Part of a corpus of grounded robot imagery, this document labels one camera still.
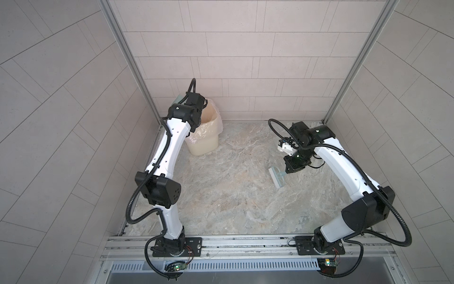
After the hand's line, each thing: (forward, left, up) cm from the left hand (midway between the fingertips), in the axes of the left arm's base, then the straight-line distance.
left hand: (172, 121), depth 76 cm
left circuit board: (-49, -6, -27) cm, 57 cm away
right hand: (-17, -49, -12) cm, 54 cm away
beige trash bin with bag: (-2, -13, -10) cm, 17 cm away
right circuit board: (-49, -64, -29) cm, 86 cm away
